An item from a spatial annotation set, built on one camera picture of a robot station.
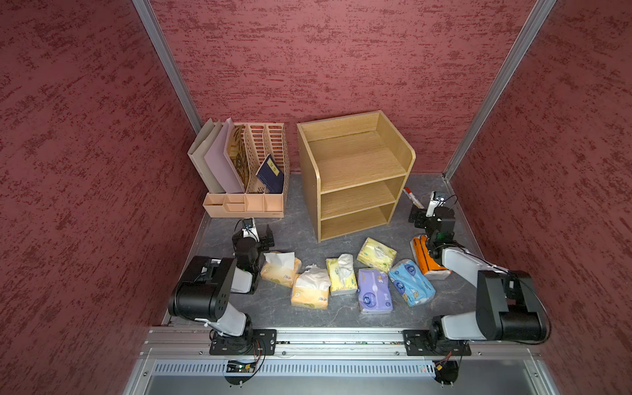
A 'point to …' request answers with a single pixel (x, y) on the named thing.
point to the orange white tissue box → (425, 262)
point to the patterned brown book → (241, 152)
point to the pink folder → (217, 162)
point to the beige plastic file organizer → (271, 139)
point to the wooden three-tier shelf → (360, 164)
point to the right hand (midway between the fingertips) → (424, 209)
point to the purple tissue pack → (374, 291)
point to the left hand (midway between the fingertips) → (256, 230)
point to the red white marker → (411, 197)
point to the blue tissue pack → (411, 281)
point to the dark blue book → (271, 175)
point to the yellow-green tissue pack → (341, 275)
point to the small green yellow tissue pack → (377, 254)
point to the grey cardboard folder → (197, 152)
